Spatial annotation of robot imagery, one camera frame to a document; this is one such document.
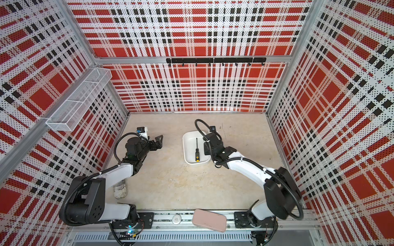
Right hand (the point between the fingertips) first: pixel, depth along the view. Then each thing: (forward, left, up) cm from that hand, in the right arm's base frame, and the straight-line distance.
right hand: (210, 144), depth 86 cm
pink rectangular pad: (-35, +1, -14) cm, 38 cm away
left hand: (+5, +32, -1) cm, 33 cm away
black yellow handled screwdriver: (+2, +8, -13) cm, 15 cm away
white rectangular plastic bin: (+9, +14, -16) cm, 23 cm away
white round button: (-35, +17, -13) cm, 41 cm away
